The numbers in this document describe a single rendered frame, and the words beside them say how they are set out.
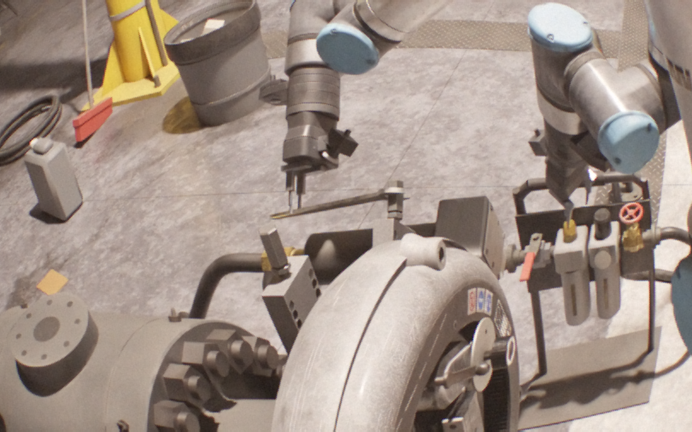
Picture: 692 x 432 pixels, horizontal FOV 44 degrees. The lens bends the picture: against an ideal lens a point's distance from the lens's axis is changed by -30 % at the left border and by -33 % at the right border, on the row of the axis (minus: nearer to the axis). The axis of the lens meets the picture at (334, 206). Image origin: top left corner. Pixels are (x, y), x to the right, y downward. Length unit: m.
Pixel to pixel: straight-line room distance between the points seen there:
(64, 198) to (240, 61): 0.89
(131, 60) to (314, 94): 3.30
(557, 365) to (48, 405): 1.42
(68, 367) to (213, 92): 2.66
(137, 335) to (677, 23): 1.04
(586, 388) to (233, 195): 1.71
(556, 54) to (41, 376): 0.91
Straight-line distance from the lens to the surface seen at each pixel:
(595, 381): 2.38
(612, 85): 1.07
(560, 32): 1.10
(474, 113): 3.62
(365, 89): 3.96
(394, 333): 1.21
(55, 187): 4.00
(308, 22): 1.70
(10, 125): 5.59
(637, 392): 2.31
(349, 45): 1.53
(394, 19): 1.50
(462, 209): 1.62
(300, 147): 1.63
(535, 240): 2.12
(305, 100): 1.66
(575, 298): 2.17
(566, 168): 1.28
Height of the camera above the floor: 1.68
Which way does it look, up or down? 30 degrees down
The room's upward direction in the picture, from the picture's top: 21 degrees counter-clockwise
